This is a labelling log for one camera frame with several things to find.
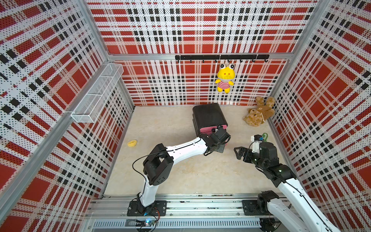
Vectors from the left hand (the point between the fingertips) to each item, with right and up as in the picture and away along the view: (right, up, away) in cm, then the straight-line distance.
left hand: (220, 144), depth 87 cm
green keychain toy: (+36, +4, +17) cm, 40 cm away
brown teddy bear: (+30, +18, +16) cm, 38 cm away
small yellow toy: (-59, -1, +11) cm, 60 cm away
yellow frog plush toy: (+4, +45, +4) cm, 45 cm away
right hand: (+11, -2, -8) cm, 14 cm away
